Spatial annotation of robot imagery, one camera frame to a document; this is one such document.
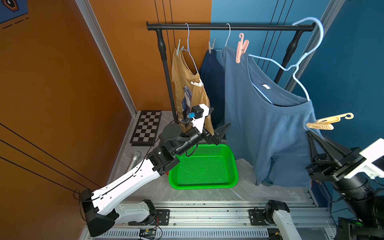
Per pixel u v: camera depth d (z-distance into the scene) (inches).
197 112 16.5
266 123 16.5
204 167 35.1
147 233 28.2
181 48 29.9
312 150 13.7
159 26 22.9
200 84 25.0
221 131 18.4
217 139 18.6
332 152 12.0
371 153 10.8
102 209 14.9
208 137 18.4
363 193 11.5
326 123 12.2
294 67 11.4
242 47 14.9
